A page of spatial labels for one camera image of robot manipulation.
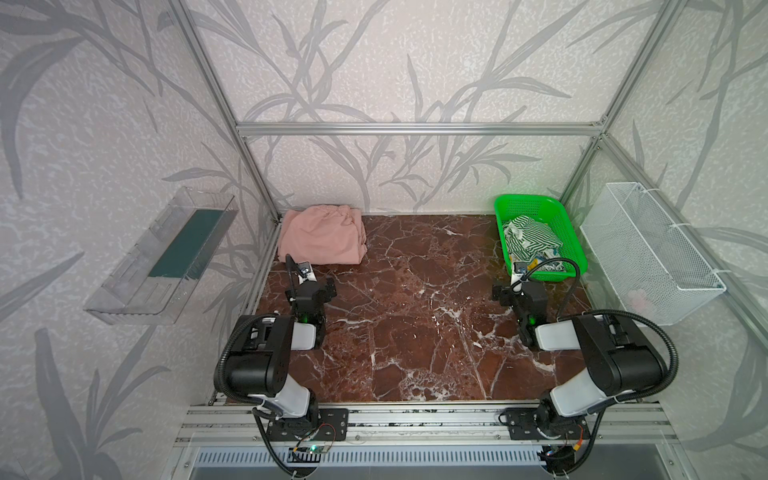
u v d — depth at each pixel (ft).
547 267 3.34
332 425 2.39
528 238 3.45
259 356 1.56
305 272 2.60
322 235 3.45
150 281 2.11
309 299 2.32
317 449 2.31
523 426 2.38
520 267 2.64
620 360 1.49
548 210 3.79
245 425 2.47
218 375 1.40
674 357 1.44
